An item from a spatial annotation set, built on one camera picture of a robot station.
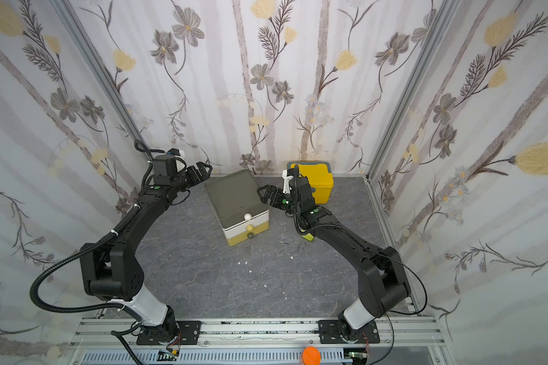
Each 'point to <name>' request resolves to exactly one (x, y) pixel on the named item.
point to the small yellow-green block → (308, 236)
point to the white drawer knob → (247, 217)
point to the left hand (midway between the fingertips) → (205, 167)
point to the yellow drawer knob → (250, 227)
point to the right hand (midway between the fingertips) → (267, 190)
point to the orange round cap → (311, 356)
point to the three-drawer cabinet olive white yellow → (240, 205)
